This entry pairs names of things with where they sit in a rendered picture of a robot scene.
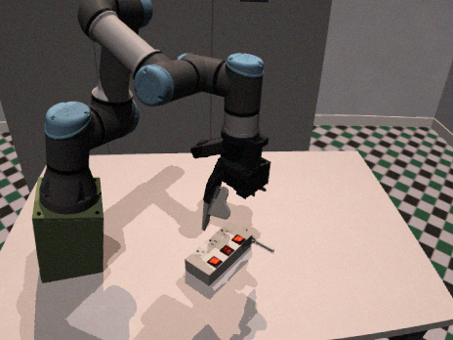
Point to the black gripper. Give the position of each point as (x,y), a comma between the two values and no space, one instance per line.
(237,167)

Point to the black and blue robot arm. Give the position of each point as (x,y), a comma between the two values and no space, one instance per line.
(72,128)

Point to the white power strip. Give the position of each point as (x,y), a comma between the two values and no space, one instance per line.
(218,252)

